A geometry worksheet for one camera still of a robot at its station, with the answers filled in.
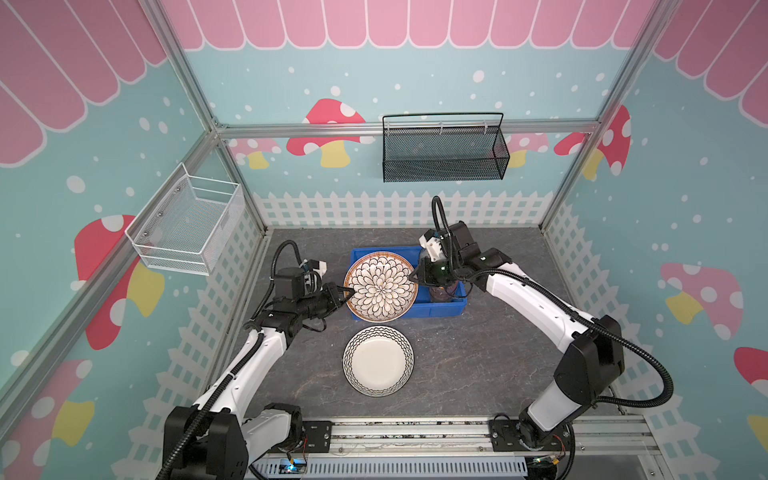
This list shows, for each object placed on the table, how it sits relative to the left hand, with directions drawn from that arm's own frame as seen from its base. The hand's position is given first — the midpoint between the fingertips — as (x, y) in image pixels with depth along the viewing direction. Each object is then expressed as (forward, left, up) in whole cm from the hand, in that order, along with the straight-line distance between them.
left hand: (355, 297), depth 80 cm
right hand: (+5, -14, +4) cm, 16 cm away
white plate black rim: (-12, -6, -16) cm, 21 cm away
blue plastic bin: (+6, -21, -15) cm, 26 cm away
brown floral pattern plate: (+2, -8, 0) cm, 8 cm away
